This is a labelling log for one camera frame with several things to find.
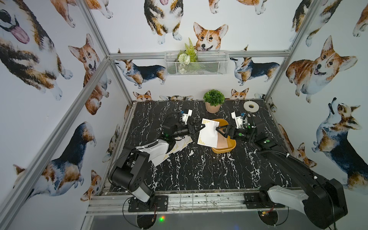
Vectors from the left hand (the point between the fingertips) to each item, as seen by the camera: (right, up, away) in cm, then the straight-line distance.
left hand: (206, 126), depth 76 cm
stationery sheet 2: (-17, -14, +17) cm, 28 cm away
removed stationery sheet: (-11, -11, +21) cm, 26 cm away
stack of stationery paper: (+12, -12, +17) cm, 24 cm away
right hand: (+6, -1, -1) cm, 6 cm away
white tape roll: (+41, +9, +38) cm, 57 cm away
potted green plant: (+7, +17, +24) cm, 30 cm away
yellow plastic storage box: (+18, -13, +20) cm, 30 cm away
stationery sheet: (+1, -5, +1) cm, 5 cm away
